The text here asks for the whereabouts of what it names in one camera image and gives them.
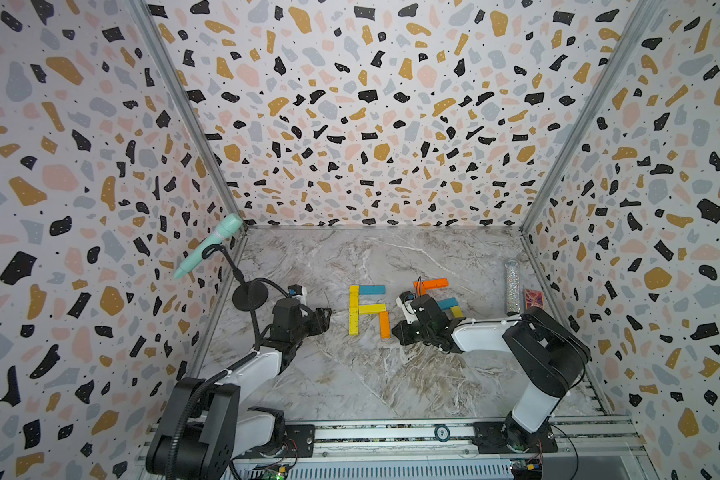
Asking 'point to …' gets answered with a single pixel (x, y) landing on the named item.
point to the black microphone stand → (248, 296)
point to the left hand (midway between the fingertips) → (327, 311)
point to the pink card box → (533, 298)
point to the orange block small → (384, 325)
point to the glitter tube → (512, 287)
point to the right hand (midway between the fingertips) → (398, 330)
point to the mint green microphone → (228, 225)
